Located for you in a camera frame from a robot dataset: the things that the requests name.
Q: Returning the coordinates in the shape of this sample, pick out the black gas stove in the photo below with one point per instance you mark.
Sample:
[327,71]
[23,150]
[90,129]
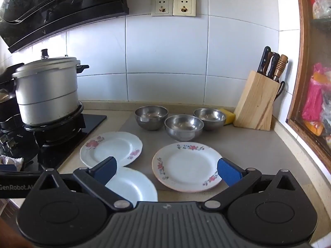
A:
[64,137]

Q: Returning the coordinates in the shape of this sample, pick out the wooden framed cabinet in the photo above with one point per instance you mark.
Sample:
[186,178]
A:
[301,56]

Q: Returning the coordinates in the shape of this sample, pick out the white floral plate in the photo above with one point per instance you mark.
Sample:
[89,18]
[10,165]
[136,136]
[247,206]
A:
[111,147]

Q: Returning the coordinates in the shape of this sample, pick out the beige wall socket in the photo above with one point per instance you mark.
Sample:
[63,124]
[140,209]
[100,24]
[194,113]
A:
[162,6]
[184,6]

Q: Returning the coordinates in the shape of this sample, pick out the steel bowl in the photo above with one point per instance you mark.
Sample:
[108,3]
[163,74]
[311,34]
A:
[184,130]
[210,121]
[151,120]

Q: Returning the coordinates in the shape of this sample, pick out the wooden knife block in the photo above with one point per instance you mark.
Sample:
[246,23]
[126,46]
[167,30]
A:
[256,103]

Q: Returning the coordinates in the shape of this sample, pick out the silver pressure cooker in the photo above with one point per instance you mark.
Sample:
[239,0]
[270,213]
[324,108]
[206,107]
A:
[47,93]

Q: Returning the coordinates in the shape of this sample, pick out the white cloth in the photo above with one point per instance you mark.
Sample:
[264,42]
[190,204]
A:
[11,161]

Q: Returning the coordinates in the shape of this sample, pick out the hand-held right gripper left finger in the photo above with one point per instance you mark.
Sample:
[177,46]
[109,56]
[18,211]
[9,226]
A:
[105,170]

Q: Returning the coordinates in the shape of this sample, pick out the plain white plate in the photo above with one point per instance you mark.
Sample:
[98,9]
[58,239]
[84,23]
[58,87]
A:
[134,188]

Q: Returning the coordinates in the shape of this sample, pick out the black range hood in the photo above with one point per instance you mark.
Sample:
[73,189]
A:
[59,7]

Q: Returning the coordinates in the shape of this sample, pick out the pink plastic bag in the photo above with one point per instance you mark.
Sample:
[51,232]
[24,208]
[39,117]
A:
[314,98]

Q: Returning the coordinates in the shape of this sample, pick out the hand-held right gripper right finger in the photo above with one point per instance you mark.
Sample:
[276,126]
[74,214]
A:
[228,171]

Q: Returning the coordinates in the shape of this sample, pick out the pink-rimmed floral plate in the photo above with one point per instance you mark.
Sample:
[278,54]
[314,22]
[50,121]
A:
[187,166]

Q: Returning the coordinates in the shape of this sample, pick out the yellow sponge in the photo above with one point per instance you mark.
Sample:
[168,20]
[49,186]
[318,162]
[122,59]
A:
[228,117]

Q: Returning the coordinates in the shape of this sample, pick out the colourful plastic container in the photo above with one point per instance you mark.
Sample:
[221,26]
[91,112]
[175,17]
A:
[319,2]

